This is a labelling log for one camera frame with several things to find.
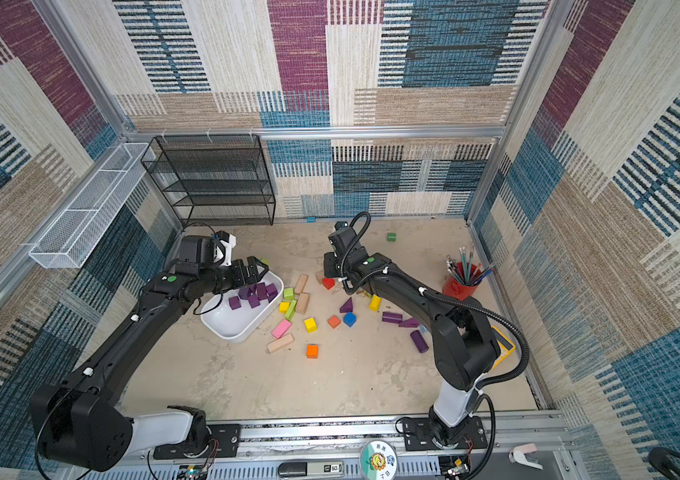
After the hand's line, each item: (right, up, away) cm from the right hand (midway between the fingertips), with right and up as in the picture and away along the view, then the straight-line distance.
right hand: (337, 264), depth 89 cm
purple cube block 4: (-25, -9, +10) cm, 28 cm away
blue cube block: (+4, -17, +4) cm, 18 cm away
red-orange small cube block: (-1, -18, +4) cm, 19 cm away
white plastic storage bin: (-28, -18, +2) cm, 33 cm away
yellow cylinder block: (+12, -13, +7) cm, 19 cm away
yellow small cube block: (-17, -14, +5) cm, 22 cm away
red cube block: (-3, -7, +12) cm, 14 cm away
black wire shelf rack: (-44, +29, +20) cm, 57 cm away
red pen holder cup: (+38, -6, +3) cm, 38 cm away
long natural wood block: (-16, -23, 0) cm, 28 cm away
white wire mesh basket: (-62, +6, -18) cm, 65 cm away
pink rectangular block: (-17, -20, +3) cm, 26 cm away
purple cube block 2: (-21, -10, +9) cm, 25 cm away
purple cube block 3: (-26, -12, +7) cm, 30 cm away
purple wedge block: (+22, -18, +2) cm, 28 cm away
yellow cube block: (-8, -19, +2) cm, 20 cm away
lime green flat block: (-15, -16, +4) cm, 22 cm away
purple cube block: (-33, -13, +8) cm, 36 cm away
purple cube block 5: (-30, -10, +8) cm, 33 cm away
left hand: (-21, -1, -8) cm, 23 cm away
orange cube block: (-7, -25, -2) cm, 26 cm away
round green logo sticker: (+9, -40, -25) cm, 48 cm away
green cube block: (-16, -10, +7) cm, 20 cm away
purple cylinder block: (+24, -22, -1) cm, 33 cm away
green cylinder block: (+20, +9, +26) cm, 34 cm away
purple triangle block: (+3, -13, +5) cm, 15 cm away
